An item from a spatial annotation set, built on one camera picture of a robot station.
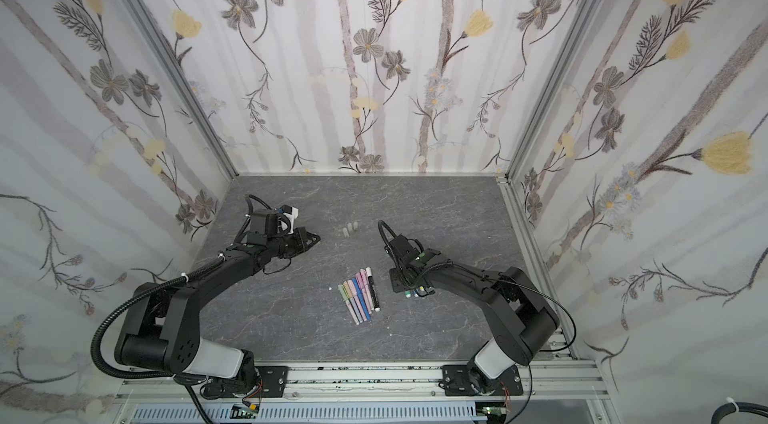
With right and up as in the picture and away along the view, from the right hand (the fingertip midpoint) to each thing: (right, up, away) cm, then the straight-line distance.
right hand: (394, 273), depth 89 cm
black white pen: (-8, -1, +4) cm, 9 cm away
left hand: (-24, +13, 0) cm, 27 cm away
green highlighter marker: (+4, -5, -3) cm, 7 cm away
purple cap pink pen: (-10, -4, +2) cm, 11 cm away
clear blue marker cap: (-17, +11, +15) cm, 25 cm away
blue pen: (-12, -3, +2) cm, 13 cm away
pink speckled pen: (-9, -4, +2) cm, 10 cm away
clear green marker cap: (-14, +13, +16) cm, 25 cm away
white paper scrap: (-20, -5, +2) cm, 20 cm away
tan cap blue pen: (-13, -8, -1) cm, 15 cm away
